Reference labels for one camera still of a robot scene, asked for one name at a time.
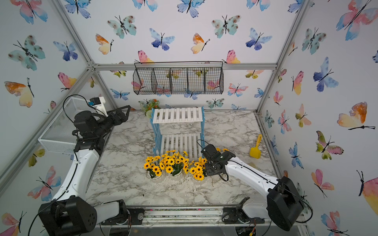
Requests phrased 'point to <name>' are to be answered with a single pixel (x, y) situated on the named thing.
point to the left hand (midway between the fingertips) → (125, 106)
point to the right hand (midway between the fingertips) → (213, 168)
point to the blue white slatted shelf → (191, 144)
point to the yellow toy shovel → (255, 152)
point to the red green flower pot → (146, 106)
